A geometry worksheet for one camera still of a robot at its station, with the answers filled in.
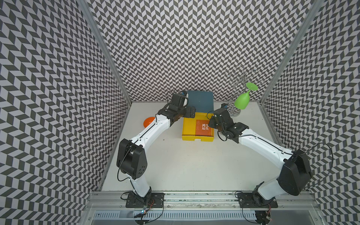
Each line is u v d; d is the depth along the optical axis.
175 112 0.65
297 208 0.73
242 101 0.86
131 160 0.45
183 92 0.76
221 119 0.62
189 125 0.87
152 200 0.71
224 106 0.72
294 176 0.42
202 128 0.85
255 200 0.65
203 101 0.90
